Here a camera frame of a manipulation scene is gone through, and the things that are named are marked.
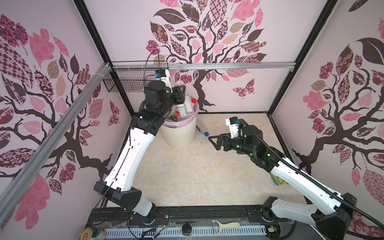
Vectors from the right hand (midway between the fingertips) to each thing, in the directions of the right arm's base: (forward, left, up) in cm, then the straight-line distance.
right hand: (215, 135), depth 69 cm
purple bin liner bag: (+11, +23, -3) cm, 26 cm away
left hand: (+13, +15, +17) cm, 26 cm away
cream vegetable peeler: (-33, -2, -29) cm, 44 cm away
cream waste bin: (+10, +19, -16) cm, 27 cm away
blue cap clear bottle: (+25, +5, -29) cm, 38 cm away
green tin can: (-36, +55, -19) cm, 68 cm away
